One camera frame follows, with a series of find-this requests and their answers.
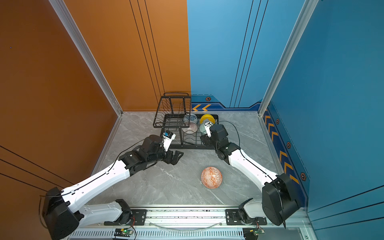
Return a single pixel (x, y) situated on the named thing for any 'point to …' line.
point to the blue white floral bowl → (190, 117)
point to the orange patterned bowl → (211, 177)
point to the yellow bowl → (207, 116)
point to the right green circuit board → (252, 233)
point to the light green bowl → (203, 129)
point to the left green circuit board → (125, 232)
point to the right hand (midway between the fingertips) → (210, 130)
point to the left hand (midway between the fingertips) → (177, 149)
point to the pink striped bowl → (192, 128)
